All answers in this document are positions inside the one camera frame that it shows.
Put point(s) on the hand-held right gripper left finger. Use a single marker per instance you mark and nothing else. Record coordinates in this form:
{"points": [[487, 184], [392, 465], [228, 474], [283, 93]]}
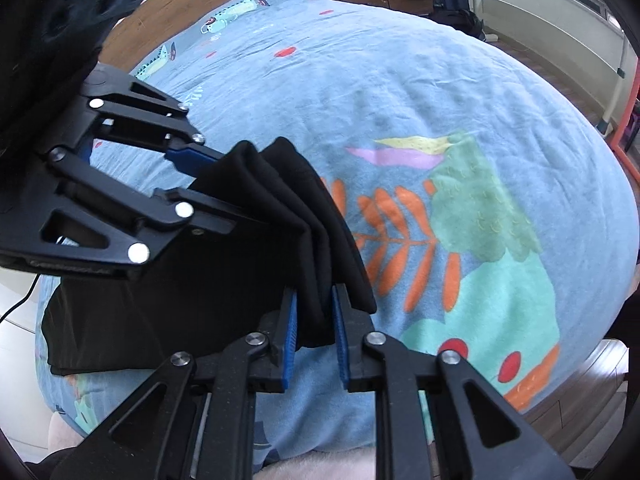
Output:
{"points": [[290, 340]]}

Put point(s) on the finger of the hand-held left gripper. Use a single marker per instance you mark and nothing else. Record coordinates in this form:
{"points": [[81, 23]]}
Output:
{"points": [[200, 215], [190, 155]]}

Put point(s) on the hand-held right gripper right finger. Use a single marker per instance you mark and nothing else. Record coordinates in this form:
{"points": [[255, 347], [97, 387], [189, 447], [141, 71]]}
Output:
{"points": [[341, 340]]}

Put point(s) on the black pants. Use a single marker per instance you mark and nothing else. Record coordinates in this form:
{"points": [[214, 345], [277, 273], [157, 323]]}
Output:
{"points": [[300, 210]]}

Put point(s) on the wooden headboard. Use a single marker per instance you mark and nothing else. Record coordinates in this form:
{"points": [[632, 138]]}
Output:
{"points": [[145, 40]]}

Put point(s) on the white wardrobe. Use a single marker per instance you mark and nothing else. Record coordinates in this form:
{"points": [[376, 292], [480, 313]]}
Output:
{"points": [[15, 360]]}

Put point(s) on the blue printed bed blanket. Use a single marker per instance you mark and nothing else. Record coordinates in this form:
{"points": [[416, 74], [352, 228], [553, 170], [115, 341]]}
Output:
{"points": [[450, 85]]}

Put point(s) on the black floor bag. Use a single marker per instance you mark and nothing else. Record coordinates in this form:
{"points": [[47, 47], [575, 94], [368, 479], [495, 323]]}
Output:
{"points": [[460, 22]]}

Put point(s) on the white radiator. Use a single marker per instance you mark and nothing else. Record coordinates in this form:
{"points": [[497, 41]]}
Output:
{"points": [[550, 25]]}

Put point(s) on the orange frame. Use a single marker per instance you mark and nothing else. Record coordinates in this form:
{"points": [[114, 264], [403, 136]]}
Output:
{"points": [[622, 127]]}

